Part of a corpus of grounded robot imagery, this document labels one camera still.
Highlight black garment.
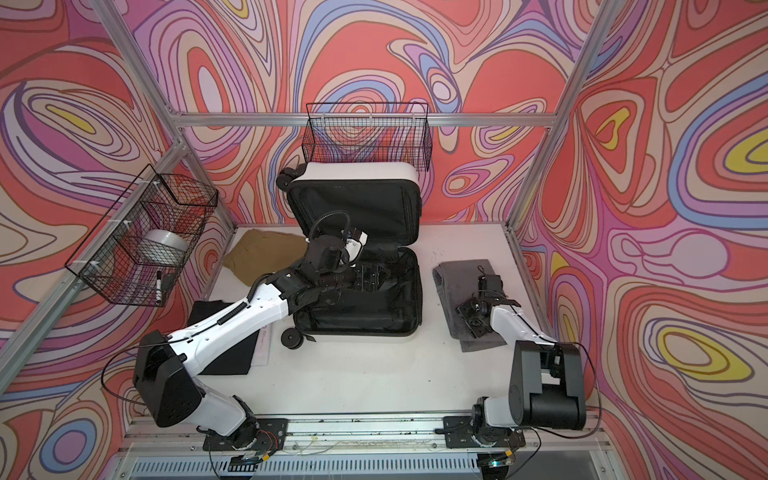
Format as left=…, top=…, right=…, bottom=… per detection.
left=186, top=300, right=259, bottom=376

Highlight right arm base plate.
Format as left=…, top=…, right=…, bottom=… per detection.
left=434, top=415, right=527, bottom=451

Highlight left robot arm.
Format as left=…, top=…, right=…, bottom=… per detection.
left=133, top=229, right=367, bottom=450

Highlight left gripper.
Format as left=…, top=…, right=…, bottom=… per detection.
left=316, top=261, right=393, bottom=296

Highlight aluminium front rail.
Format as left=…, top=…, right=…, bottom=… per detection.
left=119, top=410, right=613, bottom=457

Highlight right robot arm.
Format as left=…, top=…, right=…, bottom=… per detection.
left=457, top=290, right=587, bottom=436

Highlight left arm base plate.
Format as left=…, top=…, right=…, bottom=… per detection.
left=203, top=417, right=289, bottom=453

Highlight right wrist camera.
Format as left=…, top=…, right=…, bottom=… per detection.
left=478, top=274, right=504, bottom=295

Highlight left wall wire basket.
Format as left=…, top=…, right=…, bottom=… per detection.
left=65, top=166, right=219, bottom=307

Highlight black marker pen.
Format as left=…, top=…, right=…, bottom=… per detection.
left=155, top=270, right=164, bottom=304

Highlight back wall wire basket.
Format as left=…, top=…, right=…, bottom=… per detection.
left=302, top=101, right=433, bottom=171

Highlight wall wire basket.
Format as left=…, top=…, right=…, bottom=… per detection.
left=302, top=101, right=433, bottom=171
left=65, top=166, right=219, bottom=307

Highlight grey fluffy towel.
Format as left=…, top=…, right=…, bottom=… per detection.
left=432, top=259, right=505, bottom=353

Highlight green circuit board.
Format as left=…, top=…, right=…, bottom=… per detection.
left=229, top=455, right=270, bottom=470

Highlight black and white suitcase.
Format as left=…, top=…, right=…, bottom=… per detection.
left=270, top=162, right=423, bottom=342

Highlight clear plastic bag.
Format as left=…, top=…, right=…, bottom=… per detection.
left=251, top=326, right=273, bottom=367

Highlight khaki folded garment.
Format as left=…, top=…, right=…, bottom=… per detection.
left=223, top=230, right=307, bottom=286

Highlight detached black suitcase wheel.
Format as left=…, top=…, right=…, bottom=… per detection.
left=280, top=327, right=315, bottom=350

